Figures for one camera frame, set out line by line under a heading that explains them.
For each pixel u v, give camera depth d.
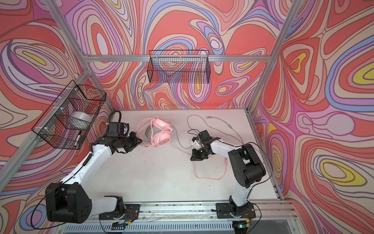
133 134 0.75
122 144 0.69
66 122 0.74
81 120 0.70
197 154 0.82
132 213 0.72
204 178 0.85
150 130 0.77
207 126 1.10
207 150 0.71
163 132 0.72
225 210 0.73
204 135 0.77
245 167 0.47
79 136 0.73
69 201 0.40
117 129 0.65
